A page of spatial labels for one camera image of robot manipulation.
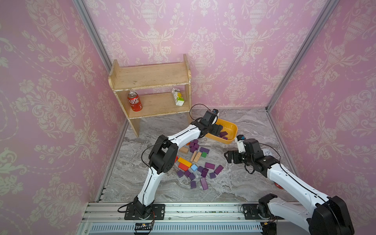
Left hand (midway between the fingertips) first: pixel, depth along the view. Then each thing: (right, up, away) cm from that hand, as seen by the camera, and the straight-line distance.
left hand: (215, 127), depth 96 cm
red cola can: (-49, +15, -13) cm, 53 cm away
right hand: (+7, -15, -12) cm, 20 cm away
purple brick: (+7, -5, +9) cm, 12 cm away
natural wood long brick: (-12, -19, -4) cm, 23 cm away
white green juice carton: (-24, +19, -4) cm, 31 cm away
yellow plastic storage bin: (+12, -2, +8) cm, 15 cm away
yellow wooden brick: (-22, -21, -4) cm, 31 cm away
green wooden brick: (-8, -18, -2) cm, 19 cm away
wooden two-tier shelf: (-47, +28, +17) cm, 57 cm away
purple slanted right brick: (0, -26, -7) cm, 27 cm away
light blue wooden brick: (-14, -24, -9) cm, 30 cm away
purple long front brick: (-9, -32, -13) cm, 35 cm away
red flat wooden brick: (-21, -24, -7) cm, 33 cm away
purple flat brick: (-7, -15, +1) cm, 17 cm away
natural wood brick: (-21, -15, -1) cm, 26 cm away
